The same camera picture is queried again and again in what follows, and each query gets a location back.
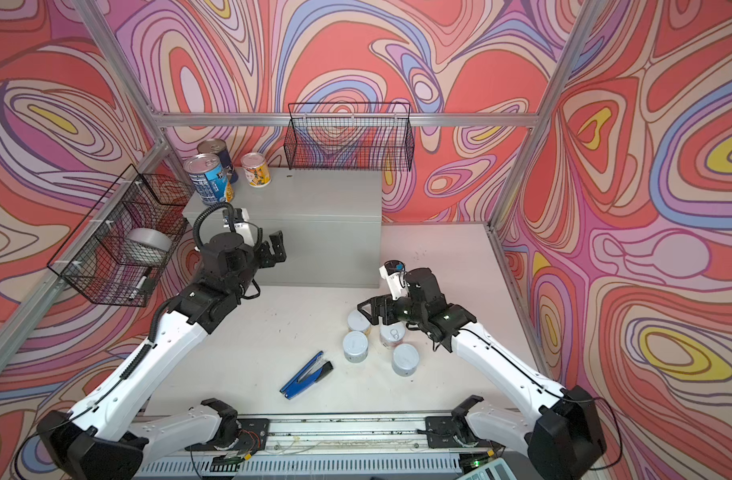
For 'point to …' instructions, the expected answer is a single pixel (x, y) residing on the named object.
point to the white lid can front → (355, 347)
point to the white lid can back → (357, 321)
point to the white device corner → (496, 470)
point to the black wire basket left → (120, 243)
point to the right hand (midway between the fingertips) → (373, 310)
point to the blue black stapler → (313, 370)
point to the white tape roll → (147, 246)
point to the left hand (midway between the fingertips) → (268, 234)
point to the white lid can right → (405, 359)
